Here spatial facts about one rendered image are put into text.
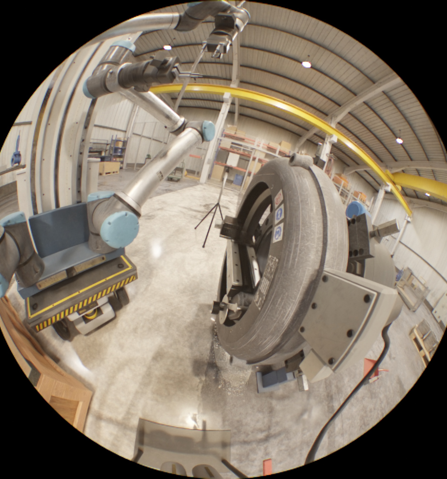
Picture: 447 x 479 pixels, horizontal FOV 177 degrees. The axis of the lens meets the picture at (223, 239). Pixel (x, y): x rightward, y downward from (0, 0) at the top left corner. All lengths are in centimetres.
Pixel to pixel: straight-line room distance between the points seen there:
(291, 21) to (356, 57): 278
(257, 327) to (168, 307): 82
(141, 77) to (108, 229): 45
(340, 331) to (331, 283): 6
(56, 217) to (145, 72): 68
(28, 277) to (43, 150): 54
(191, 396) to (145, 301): 66
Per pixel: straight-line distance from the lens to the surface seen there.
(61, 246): 90
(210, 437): 90
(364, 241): 29
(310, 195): 27
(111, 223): 52
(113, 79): 49
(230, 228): 61
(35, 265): 79
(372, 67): 873
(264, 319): 26
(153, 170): 60
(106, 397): 93
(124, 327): 98
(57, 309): 78
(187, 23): 78
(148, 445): 92
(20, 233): 73
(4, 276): 62
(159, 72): 41
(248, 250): 61
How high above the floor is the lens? 86
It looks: 26 degrees down
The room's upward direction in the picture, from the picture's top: 18 degrees clockwise
